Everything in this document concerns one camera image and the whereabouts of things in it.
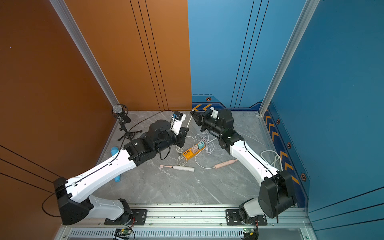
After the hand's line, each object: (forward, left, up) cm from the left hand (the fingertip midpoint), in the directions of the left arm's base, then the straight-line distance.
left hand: (188, 127), depth 69 cm
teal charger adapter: (+6, -6, -25) cm, 27 cm away
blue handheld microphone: (+4, +49, -29) cm, 57 cm away
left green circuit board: (-38, +32, -35) cm, 61 cm away
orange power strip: (+3, +1, -30) cm, 30 cm away
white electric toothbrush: (-7, +1, -30) cm, 31 cm away
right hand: (+7, -1, +4) cm, 8 cm away
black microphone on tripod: (+19, +42, -9) cm, 47 cm away
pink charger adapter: (+3, -2, -25) cm, 25 cm away
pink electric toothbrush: (-3, -21, -31) cm, 38 cm away
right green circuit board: (-38, -30, -32) cm, 58 cm away
